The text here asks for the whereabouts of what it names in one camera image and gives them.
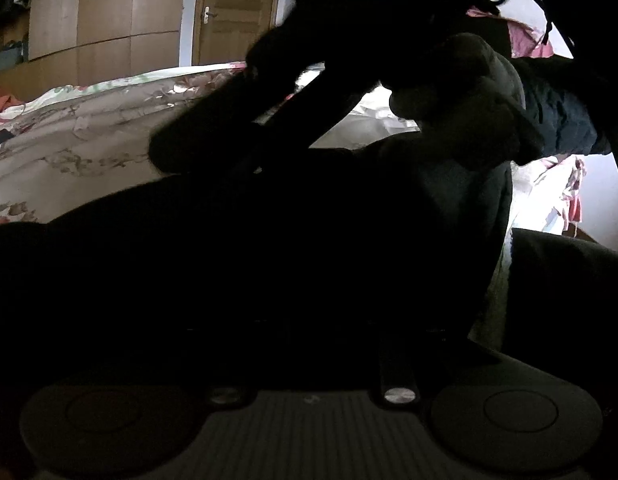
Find cream floral quilt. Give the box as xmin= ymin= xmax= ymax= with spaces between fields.
xmin=0 ymin=62 xmax=244 ymax=224

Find wooden wardrobe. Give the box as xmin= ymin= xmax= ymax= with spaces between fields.
xmin=0 ymin=0 xmax=183 ymax=101

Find wooden door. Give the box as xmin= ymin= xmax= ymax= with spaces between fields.
xmin=193 ymin=0 xmax=277 ymax=65

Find black pants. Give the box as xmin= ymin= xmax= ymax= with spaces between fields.
xmin=0 ymin=32 xmax=546 ymax=480

